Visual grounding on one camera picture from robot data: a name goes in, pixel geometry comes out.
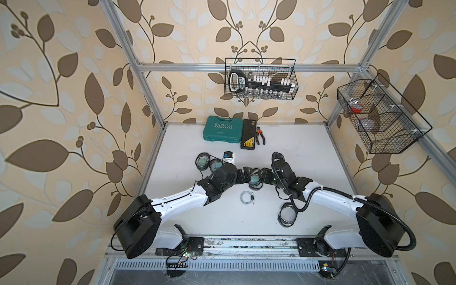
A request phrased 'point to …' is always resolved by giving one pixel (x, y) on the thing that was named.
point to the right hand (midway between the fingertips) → (261, 173)
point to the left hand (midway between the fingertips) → (243, 168)
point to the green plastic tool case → (223, 129)
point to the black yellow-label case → (248, 135)
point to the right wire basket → (385, 120)
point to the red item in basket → (356, 110)
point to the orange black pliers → (259, 132)
